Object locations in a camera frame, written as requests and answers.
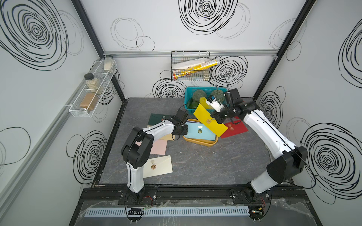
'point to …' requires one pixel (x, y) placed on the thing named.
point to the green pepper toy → (193, 104)
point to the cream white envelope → (157, 165)
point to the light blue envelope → (197, 130)
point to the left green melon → (198, 93)
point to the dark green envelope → (154, 118)
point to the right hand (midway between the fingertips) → (213, 114)
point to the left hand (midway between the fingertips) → (184, 131)
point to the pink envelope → (159, 147)
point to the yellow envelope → (203, 111)
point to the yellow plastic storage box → (200, 141)
